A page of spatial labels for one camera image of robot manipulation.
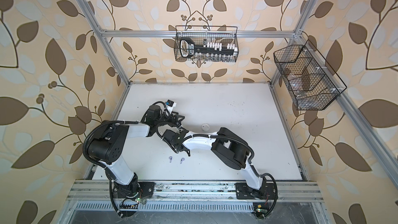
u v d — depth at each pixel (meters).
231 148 0.53
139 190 0.74
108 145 0.49
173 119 0.86
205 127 0.96
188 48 0.84
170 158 0.84
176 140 0.66
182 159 0.84
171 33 0.89
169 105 0.84
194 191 0.75
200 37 0.91
